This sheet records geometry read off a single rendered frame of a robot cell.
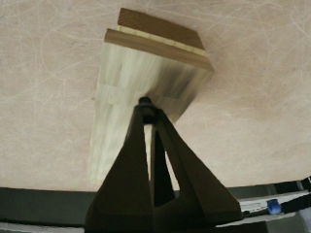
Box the wooden rail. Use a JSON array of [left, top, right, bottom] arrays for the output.
[[116, 7, 205, 55]]

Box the light wooden slat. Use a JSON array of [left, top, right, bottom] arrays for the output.
[[87, 28, 214, 180]]

